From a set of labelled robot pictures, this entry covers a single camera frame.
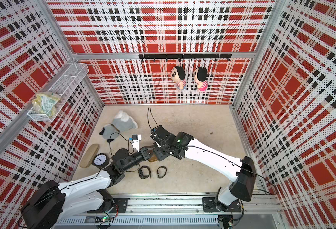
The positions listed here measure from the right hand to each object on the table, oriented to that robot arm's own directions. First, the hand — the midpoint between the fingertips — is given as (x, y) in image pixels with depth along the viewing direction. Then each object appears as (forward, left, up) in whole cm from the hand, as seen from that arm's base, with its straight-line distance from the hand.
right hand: (163, 151), depth 73 cm
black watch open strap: (-6, +4, -16) cm, 18 cm away
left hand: (+3, +2, -2) cm, 4 cm away
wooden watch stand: (-3, +5, -2) cm, 6 cm away
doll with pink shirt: (+50, -23, +11) cm, 56 cm away
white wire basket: (+36, +60, +16) cm, 72 cm away
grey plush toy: (+28, +32, -10) cm, 43 cm away
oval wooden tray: (+5, +50, -16) cm, 53 cm away
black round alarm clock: (+2, +41, -17) cm, 44 cm away
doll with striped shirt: (+46, -8, +14) cm, 49 cm away
